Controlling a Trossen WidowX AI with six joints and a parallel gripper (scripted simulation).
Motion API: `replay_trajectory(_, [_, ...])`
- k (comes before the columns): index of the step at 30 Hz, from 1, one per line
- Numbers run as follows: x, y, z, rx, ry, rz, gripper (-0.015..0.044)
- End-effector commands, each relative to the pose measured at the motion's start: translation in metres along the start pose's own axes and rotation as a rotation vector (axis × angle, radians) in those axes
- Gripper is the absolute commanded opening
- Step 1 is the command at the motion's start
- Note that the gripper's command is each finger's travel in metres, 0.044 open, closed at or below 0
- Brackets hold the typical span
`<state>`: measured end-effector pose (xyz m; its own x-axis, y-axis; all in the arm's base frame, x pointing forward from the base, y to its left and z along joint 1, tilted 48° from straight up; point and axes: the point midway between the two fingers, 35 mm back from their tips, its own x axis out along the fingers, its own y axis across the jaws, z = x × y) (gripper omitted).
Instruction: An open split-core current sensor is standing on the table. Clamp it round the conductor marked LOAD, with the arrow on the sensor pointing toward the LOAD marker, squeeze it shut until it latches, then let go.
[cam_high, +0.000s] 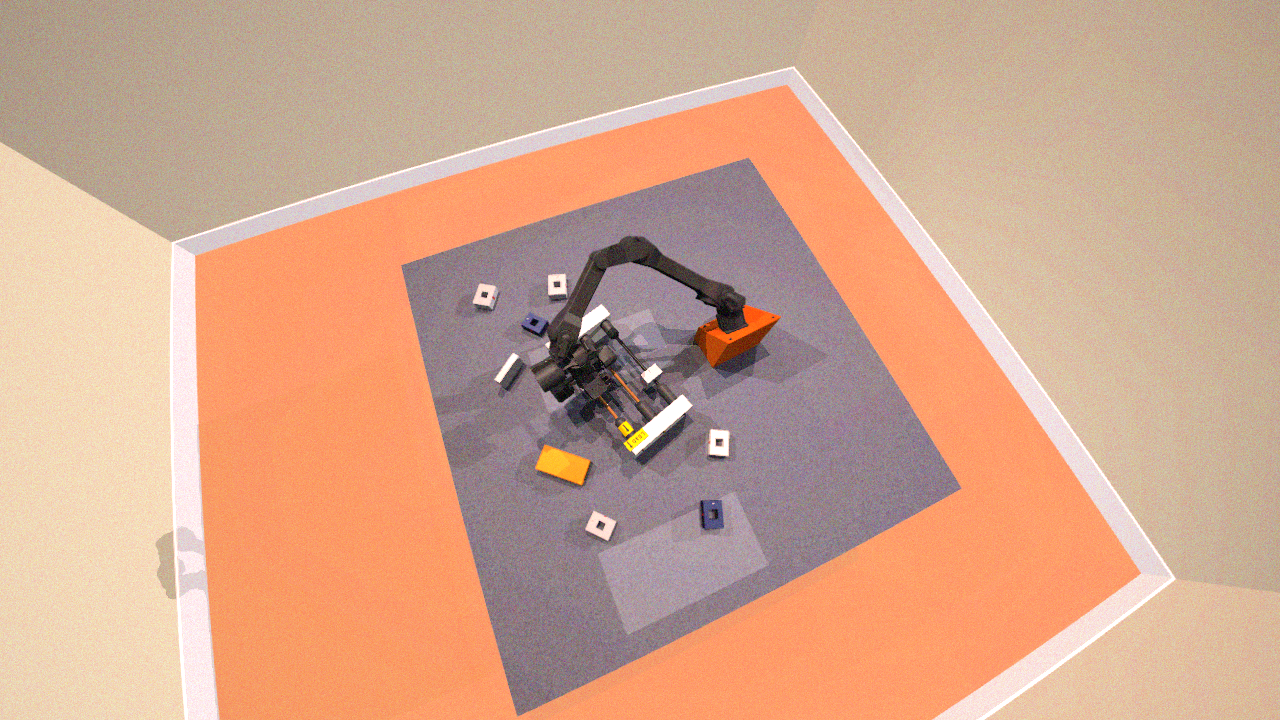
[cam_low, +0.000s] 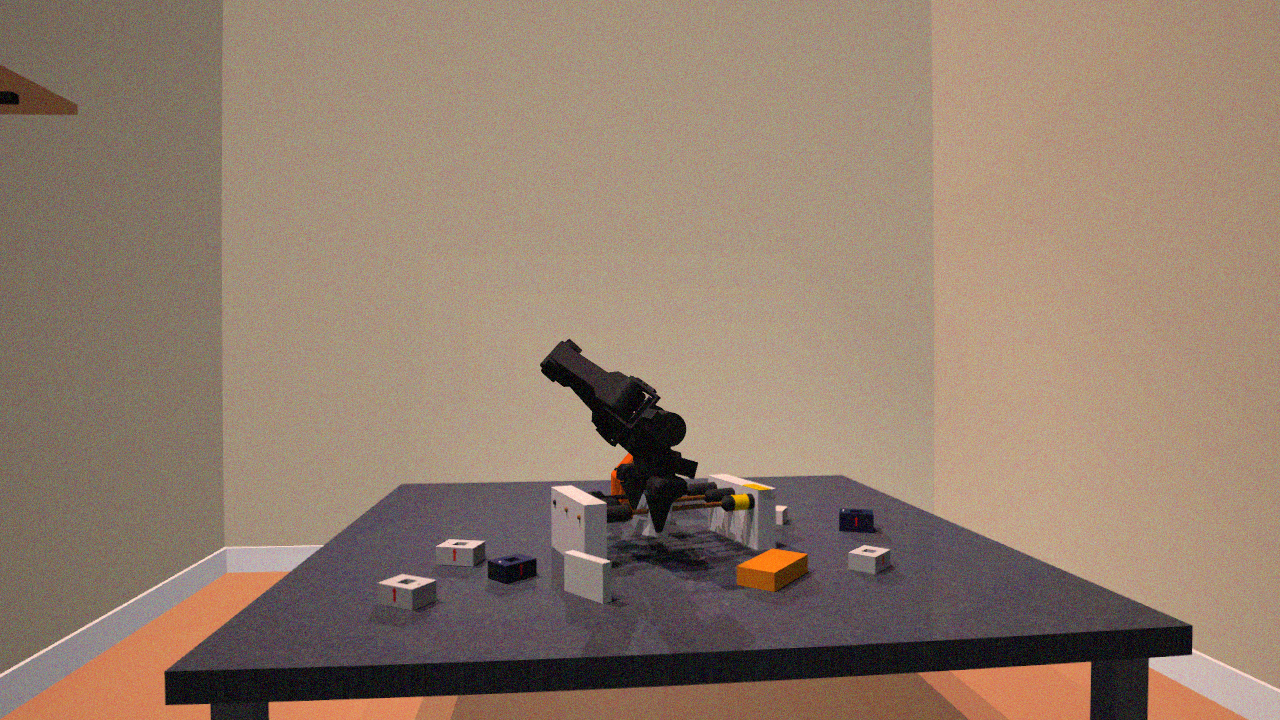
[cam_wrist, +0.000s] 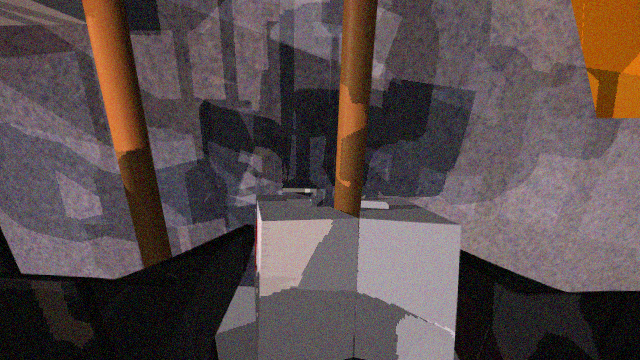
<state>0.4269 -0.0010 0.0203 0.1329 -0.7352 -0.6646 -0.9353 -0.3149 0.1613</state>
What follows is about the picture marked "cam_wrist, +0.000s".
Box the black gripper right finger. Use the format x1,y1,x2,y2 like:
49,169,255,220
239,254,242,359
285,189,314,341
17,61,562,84
454,249,640,360

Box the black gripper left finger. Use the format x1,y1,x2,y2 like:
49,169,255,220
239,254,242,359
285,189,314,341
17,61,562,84
0,225,255,360

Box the orange block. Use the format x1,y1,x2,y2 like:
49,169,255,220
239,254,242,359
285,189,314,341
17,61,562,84
571,0,640,119

